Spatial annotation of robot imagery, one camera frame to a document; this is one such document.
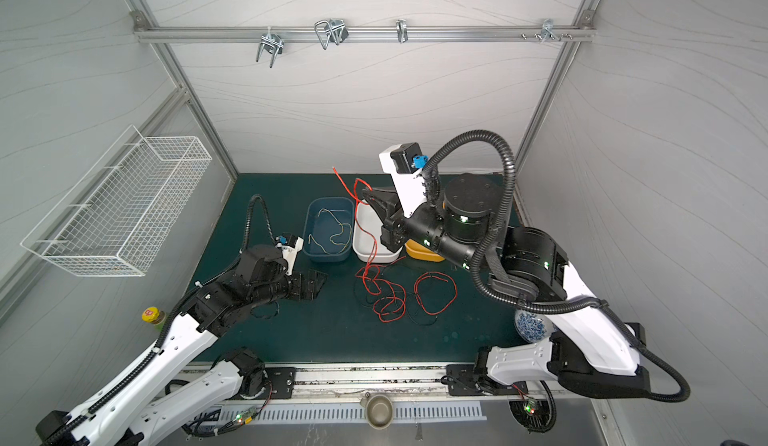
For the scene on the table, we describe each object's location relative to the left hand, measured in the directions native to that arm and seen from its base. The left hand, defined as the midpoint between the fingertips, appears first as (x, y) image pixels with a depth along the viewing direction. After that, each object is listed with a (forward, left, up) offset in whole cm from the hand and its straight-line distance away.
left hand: (317, 270), depth 74 cm
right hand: (-2, -16, +35) cm, 39 cm away
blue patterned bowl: (-7, -58, -17) cm, 61 cm away
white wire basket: (+4, +44, +13) cm, 46 cm away
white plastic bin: (0, -13, +16) cm, 21 cm away
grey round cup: (-27, -17, -17) cm, 36 cm away
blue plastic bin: (+27, +5, -18) cm, 33 cm away
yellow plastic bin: (+14, -27, -13) cm, 33 cm away
